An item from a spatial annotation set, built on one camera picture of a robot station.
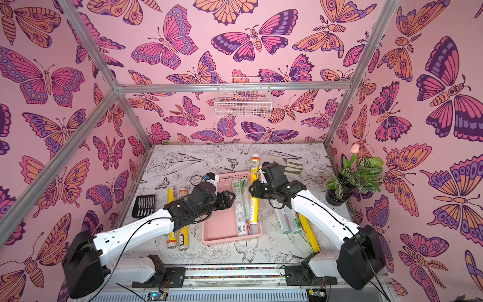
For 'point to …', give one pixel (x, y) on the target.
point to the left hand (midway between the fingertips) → (233, 195)
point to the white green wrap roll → (239, 207)
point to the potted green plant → (358, 174)
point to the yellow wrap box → (310, 233)
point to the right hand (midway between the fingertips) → (247, 191)
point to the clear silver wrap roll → (245, 194)
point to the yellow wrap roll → (183, 234)
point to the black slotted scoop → (144, 205)
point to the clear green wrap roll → (288, 220)
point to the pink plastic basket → (220, 226)
